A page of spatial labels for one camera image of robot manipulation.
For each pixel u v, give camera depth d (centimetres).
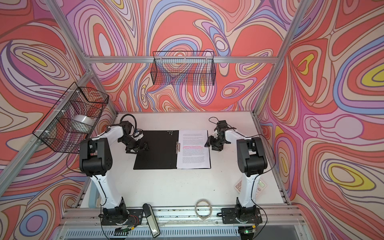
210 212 77
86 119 74
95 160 53
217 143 86
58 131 69
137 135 88
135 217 72
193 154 96
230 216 73
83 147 54
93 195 77
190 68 95
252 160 53
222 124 84
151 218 70
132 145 85
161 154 96
